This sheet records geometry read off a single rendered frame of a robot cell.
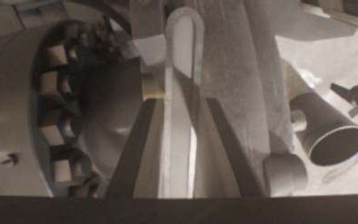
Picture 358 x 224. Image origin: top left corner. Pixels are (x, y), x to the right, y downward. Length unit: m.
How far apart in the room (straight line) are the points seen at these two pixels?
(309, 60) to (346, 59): 0.23
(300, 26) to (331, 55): 0.43
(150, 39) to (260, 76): 0.11
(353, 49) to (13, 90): 1.53
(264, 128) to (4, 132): 0.38
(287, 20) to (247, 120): 0.86
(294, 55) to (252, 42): 1.11
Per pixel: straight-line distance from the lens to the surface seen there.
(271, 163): 0.21
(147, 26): 0.18
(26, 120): 0.39
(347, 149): 1.50
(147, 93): 0.36
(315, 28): 1.11
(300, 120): 0.46
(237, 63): 0.20
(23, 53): 0.46
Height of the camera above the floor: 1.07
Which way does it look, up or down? 54 degrees down
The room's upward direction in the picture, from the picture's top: 178 degrees clockwise
